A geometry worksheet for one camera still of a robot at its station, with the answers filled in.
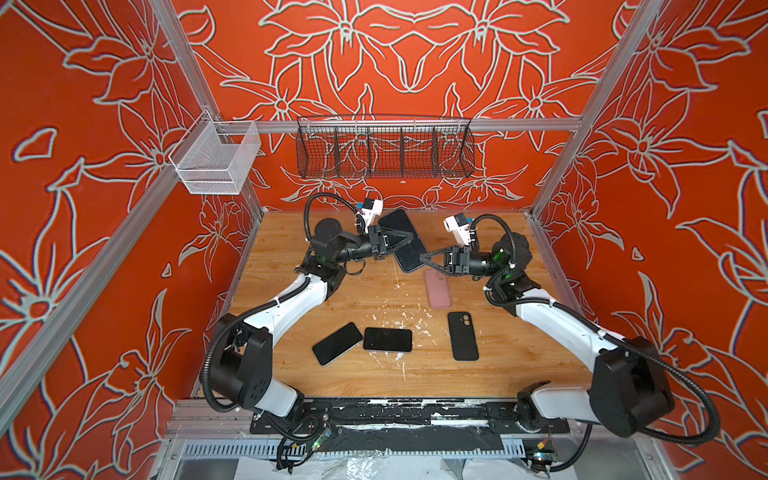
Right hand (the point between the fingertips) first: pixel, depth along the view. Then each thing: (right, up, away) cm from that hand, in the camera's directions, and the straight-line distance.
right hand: (421, 266), depth 65 cm
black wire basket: (-10, +38, +36) cm, 53 cm away
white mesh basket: (-62, +32, +28) cm, 76 cm away
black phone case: (+15, -23, +21) cm, 35 cm away
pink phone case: (+10, -10, +32) cm, 35 cm away
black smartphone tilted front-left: (-22, -25, +22) cm, 40 cm away
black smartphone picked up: (-4, +6, +2) cm, 8 cm away
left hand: (-2, +6, +1) cm, 7 cm away
